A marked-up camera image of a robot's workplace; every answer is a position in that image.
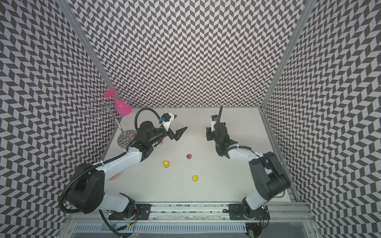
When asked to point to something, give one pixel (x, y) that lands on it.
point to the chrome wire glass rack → (100, 110)
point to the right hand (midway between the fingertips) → (209, 129)
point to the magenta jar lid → (189, 156)
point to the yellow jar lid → (195, 178)
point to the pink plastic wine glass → (123, 108)
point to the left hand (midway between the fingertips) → (181, 122)
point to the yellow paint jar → (165, 163)
